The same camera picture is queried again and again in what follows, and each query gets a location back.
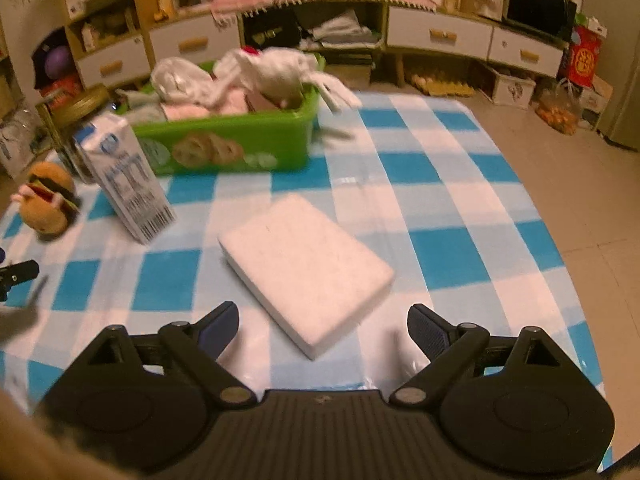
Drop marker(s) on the hamburger plush toy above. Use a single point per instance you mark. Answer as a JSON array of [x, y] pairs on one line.
[[47, 200]]

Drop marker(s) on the blue white checkered cloth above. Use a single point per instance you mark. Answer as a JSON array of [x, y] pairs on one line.
[[416, 180]]

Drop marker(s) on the white storage box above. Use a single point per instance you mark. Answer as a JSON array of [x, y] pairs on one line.
[[506, 89]]

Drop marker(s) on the grey refrigerator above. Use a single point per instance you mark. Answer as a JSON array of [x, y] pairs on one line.
[[619, 66]]

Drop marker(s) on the black handbag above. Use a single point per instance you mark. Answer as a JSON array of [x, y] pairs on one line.
[[272, 28]]

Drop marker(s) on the wooden shelf unit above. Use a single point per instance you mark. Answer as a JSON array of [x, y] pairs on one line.
[[109, 41]]

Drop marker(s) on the stack of folded clothes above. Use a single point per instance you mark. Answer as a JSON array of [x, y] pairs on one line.
[[343, 32]]

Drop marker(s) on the milk carton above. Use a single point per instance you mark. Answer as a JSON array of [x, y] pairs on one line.
[[113, 155]]

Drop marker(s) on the wooden tv cabinet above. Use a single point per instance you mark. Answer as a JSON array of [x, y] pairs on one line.
[[199, 35]]

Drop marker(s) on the bag of oranges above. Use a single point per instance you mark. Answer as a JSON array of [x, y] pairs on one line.
[[559, 107]]

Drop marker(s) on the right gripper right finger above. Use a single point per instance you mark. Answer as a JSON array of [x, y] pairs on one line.
[[451, 350]]

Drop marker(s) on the santa claus plush toy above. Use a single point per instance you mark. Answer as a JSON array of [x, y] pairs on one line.
[[278, 74]]

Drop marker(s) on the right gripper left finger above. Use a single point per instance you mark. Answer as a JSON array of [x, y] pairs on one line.
[[196, 347]]

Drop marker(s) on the clear plastic storage box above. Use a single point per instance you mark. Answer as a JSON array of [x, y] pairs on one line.
[[355, 77]]

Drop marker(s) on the white foam block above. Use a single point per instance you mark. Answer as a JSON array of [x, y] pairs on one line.
[[314, 279]]

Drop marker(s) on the egg tray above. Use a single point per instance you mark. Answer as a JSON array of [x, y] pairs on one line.
[[430, 86]]

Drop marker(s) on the white glove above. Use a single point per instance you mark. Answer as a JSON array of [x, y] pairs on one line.
[[333, 92]]

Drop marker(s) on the purple ball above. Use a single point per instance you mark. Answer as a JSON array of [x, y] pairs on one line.
[[59, 62]]

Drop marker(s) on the red gift bag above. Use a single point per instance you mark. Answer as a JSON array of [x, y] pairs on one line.
[[582, 56]]

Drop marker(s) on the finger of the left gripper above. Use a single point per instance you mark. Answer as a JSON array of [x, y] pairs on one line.
[[16, 274]]

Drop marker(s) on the gold lid glass jar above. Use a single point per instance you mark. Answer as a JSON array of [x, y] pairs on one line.
[[64, 123]]

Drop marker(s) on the pink fluffy plush toy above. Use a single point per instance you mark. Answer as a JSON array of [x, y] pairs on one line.
[[234, 103]]

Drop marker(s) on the green plastic bin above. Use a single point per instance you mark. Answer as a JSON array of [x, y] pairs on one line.
[[269, 137]]

